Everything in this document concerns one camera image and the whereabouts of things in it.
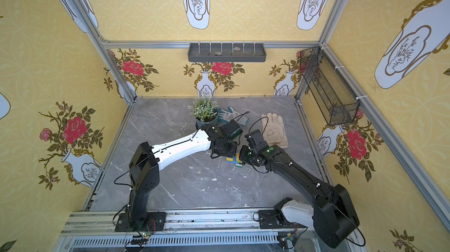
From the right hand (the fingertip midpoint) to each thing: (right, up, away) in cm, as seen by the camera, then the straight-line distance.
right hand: (240, 159), depth 84 cm
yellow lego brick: (-5, 0, +1) cm, 5 cm away
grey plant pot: (-21, +17, +8) cm, 28 cm away
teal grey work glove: (-7, +21, +26) cm, 34 cm away
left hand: (-3, +3, 0) cm, 4 cm away
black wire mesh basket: (+56, +28, +16) cm, 65 cm away
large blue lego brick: (-3, -1, +2) cm, 3 cm away
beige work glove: (+21, +12, +19) cm, 31 cm away
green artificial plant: (-19, +25, +6) cm, 32 cm away
